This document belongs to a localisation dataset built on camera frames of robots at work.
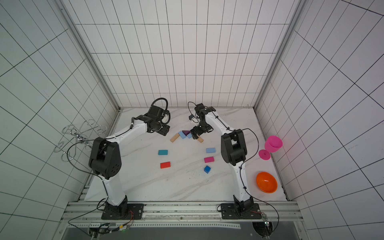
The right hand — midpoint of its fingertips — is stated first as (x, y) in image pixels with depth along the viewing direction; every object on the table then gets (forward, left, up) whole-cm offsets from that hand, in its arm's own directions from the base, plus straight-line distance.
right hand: (202, 130), depth 99 cm
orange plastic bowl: (-31, -37, -4) cm, 48 cm away
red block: (-24, +22, -6) cm, 33 cm away
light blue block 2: (-2, +8, -4) cm, 10 cm away
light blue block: (-2, +13, -5) cm, 14 cm away
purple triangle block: (+1, +11, -5) cm, 12 cm away
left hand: (-5, +26, +4) cm, 27 cm away
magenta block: (-19, -5, -4) cm, 20 cm away
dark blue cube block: (-25, -4, -4) cm, 26 cm away
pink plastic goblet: (-14, -40, +7) cm, 43 cm away
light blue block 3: (-11, -7, -7) cm, 15 cm away
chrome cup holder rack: (-24, +58, +25) cm, 67 cm away
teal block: (-15, +26, -6) cm, 31 cm away
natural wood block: (-3, +19, -6) cm, 20 cm away
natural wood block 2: (-5, +1, -5) cm, 7 cm away
